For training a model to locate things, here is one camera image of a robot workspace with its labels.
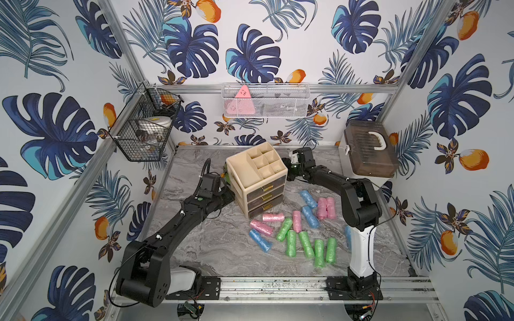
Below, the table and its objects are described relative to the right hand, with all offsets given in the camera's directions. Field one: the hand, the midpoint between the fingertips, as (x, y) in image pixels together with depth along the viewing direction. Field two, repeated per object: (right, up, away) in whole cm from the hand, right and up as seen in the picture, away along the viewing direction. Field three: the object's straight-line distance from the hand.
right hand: (274, 168), depth 99 cm
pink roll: (-1, -22, -9) cm, 24 cm away
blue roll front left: (-9, -30, -14) cm, 34 cm away
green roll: (+6, -32, -15) cm, 36 cm away
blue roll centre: (+16, -23, -9) cm, 30 cm away
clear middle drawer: (-4, -13, -14) cm, 20 cm away
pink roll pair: (+22, -21, -7) cm, 31 cm away
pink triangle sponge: (-15, +29, -10) cm, 33 cm away
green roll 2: (+13, -34, -17) cm, 40 cm away
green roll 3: (+17, -36, -19) cm, 44 cm away
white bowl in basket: (-47, +19, -17) cm, 53 cm away
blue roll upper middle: (+17, -15, -2) cm, 23 cm away
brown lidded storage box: (+46, +8, -1) cm, 47 cm away
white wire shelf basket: (-10, +31, -7) cm, 33 cm away
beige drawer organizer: (-8, -4, -19) cm, 21 cm away
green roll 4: (+22, -34, -17) cm, 44 cm away
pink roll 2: (-6, -26, -11) cm, 29 cm away
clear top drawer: (-9, -10, -22) cm, 26 cm away
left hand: (-19, -10, -13) cm, 25 cm away
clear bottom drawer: (-4, -18, -9) cm, 20 cm away
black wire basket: (-52, +17, -21) cm, 59 cm away
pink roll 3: (+10, -24, -9) cm, 27 cm away
